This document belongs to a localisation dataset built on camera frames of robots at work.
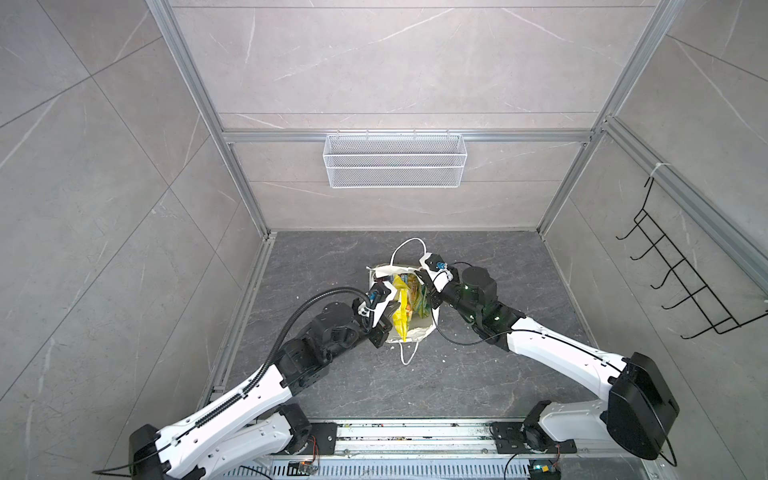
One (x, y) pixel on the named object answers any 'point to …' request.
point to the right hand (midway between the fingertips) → (419, 267)
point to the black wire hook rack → (719, 316)
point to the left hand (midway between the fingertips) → (395, 296)
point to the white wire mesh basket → (394, 161)
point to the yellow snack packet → (401, 314)
